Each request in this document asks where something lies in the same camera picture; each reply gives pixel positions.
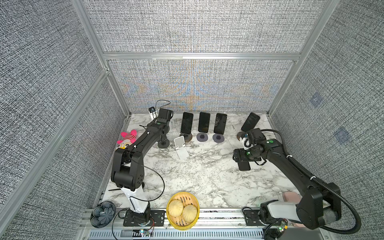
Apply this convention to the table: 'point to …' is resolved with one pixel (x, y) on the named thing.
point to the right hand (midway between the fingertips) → (241, 156)
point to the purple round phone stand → (202, 137)
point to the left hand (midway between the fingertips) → (158, 124)
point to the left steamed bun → (175, 207)
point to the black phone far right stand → (251, 122)
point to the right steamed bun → (189, 213)
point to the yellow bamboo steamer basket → (186, 198)
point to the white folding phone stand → (181, 148)
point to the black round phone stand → (163, 144)
